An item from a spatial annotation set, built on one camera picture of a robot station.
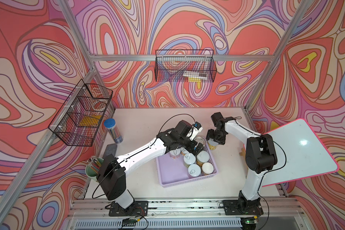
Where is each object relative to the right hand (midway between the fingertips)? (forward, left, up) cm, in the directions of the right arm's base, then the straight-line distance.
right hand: (213, 143), depth 94 cm
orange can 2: (-18, +8, +3) cm, 20 cm away
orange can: (-11, +9, +4) cm, 15 cm away
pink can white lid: (-18, +15, +2) cm, 24 cm away
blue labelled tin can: (-1, +10, +7) cm, 12 cm away
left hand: (-9, +13, +15) cm, 22 cm away
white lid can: (-7, +26, +2) cm, 26 cm away
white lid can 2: (-11, +17, +2) cm, 20 cm away
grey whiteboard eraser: (-5, +68, 0) cm, 68 cm away
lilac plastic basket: (-17, +28, -3) cm, 33 cm away
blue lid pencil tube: (+6, +64, +17) cm, 67 cm away
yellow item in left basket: (-1, +67, +29) cm, 73 cm away
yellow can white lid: (-2, +1, +3) cm, 4 cm away
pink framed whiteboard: (-21, -29, +25) cm, 44 cm away
